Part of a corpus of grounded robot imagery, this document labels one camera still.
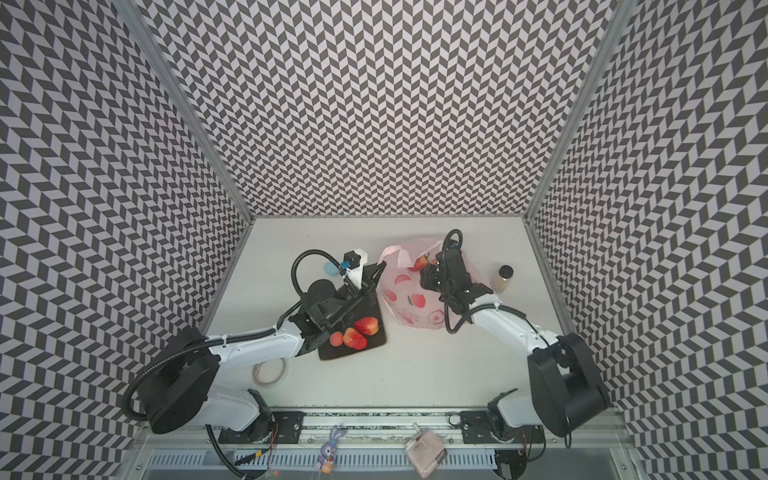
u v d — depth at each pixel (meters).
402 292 0.96
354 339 0.83
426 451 0.66
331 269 0.63
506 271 0.91
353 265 0.63
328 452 0.67
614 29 0.69
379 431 0.74
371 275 0.70
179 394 0.41
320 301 0.59
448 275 0.65
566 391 0.42
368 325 0.84
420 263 0.81
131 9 0.71
